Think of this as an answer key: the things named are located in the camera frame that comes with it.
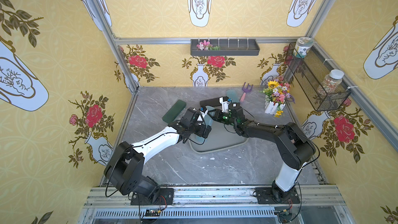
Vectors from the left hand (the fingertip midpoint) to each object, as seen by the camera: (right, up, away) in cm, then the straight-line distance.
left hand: (198, 123), depth 88 cm
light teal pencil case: (+6, +1, -1) cm, 6 cm away
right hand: (+8, +8, +3) cm, 11 cm away
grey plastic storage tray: (+14, -8, +4) cm, 17 cm away
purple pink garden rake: (+35, +21, +33) cm, 52 cm away
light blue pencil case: (+26, +17, +29) cm, 43 cm away
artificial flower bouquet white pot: (+48, +19, +7) cm, 52 cm away
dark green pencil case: (-17, +6, +18) cm, 26 cm away
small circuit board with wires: (-21, -40, -15) cm, 48 cm away
